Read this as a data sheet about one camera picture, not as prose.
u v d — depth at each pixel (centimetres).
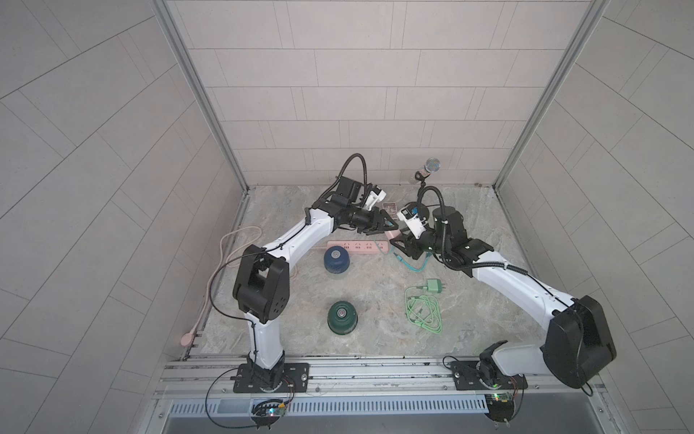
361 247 95
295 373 71
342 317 72
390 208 68
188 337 79
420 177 94
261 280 48
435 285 87
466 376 71
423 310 83
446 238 61
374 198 77
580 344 40
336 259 83
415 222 69
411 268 93
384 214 74
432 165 86
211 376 72
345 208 69
